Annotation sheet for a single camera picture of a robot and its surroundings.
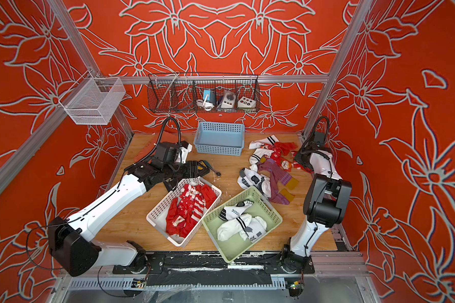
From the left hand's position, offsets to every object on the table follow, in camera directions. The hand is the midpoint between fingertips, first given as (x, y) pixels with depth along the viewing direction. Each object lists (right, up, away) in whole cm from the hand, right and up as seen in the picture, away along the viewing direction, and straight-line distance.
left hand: (201, 167), depth 76 cm
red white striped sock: (-2, -19, +7) cm, 21 cm away
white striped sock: (+28, +5, +26) cm, 39 cm away
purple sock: (+38, -6, +22) cm, 44 cm away
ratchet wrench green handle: (+6, -6, +22) cm, 24 cm away
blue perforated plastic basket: (+6, +15, +39) cm, 42 cm away
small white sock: (+23, -27, +2) cm, 35 cm away
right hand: (+47, +4, +17) cm, 50 cm away
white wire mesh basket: (-55, +32, +14) cm, 65 cm away
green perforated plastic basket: (+15, -35, +2) cm, 38 cm away
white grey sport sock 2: (+22, -7, +19) cm, 30 cm away
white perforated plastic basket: (-10, -13, +11) cm, 19 cm away
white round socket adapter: (+12, +32, +15) cm, 37 cm away
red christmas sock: (+2, -14, +11) cm, 18 cm away
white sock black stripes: (+12, -26, +1) cm, 29 cm away
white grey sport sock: (+11, -21, +5) cm, 24 cm away
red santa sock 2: (+43, +5, +30) cm, 53 cm away
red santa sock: (-11, -24, +3) cm, 27 cm away
